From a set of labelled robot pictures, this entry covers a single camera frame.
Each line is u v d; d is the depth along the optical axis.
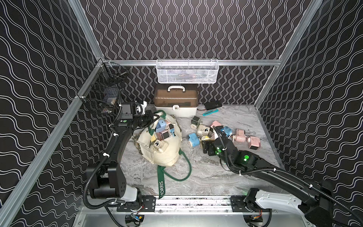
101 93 0.95
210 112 1.15
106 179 0.43
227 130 0.98
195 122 1.00
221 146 0.53
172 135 1.00
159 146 0.92
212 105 1.18
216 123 1.03
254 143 0.92
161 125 0.93
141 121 0.70
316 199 0.40
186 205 0.75
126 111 0.64
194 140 0.93
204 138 0.74
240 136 0.96
